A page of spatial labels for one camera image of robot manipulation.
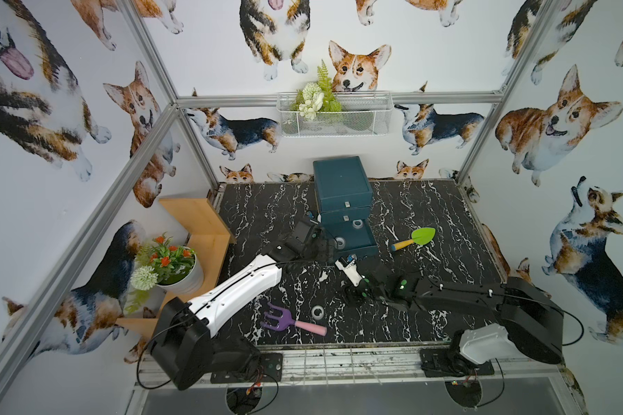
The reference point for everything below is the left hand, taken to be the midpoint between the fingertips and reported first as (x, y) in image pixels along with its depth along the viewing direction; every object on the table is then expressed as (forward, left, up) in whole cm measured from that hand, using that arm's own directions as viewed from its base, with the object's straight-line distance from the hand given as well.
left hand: (322, 238), depth 83 cm
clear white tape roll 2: (+8, -6, -16) cm, 19 cm away
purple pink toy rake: (-20, +12, -16) cm, 29 cm away
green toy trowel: (+11, -39, -18) cm, 44 cm away
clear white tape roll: (+16, -14, -16) cm, 26 cm away
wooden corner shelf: (+7, +41, -10) cm, 43 cm away
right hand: (-10, -7, -8) cm, 15 cm away
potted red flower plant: (-11, +45, +5) cm, 46 cm away
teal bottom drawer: (+8, -14, -16) cm, 23 cm away
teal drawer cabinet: (+16, -7, +5) cm, 18 cm away
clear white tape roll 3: (-19, +3, -16) cm, 26 cm away
